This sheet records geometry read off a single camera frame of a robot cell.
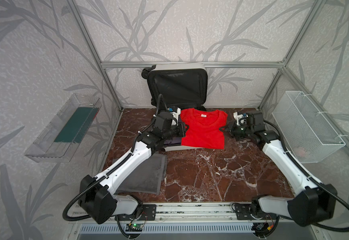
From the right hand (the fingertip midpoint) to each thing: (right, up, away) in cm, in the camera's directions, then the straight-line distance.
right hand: (219, 123), depth 78 cm
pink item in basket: (+39, -14, -6) cm, 42 cm away
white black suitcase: (-20, +24, +16) cm, 35 cm away
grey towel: (-39, -31, +5) cm, 50 cm away
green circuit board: (-43, -50, -7) cm, 66 cm away
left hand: (-15, +1, -4) cm, 16 cm away
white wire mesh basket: (+34, -6, -17) cm, 38 cm away
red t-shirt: (-8, -3, -1) cm, 9 cm away
